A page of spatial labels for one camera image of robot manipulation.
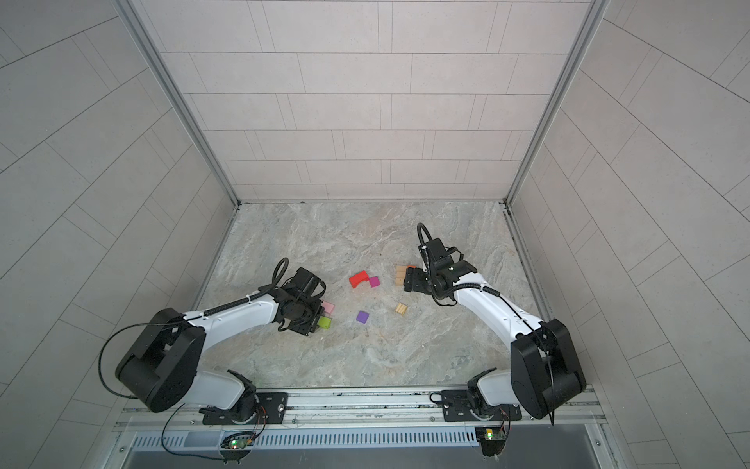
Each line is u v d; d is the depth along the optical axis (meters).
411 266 0.98
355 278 0.94
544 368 0.41
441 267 0.64
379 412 0.71
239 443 0.64
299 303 0.66
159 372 0.41
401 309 0.87
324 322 0.84
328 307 0.86
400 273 0.96
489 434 0.69
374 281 0.94
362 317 0.87
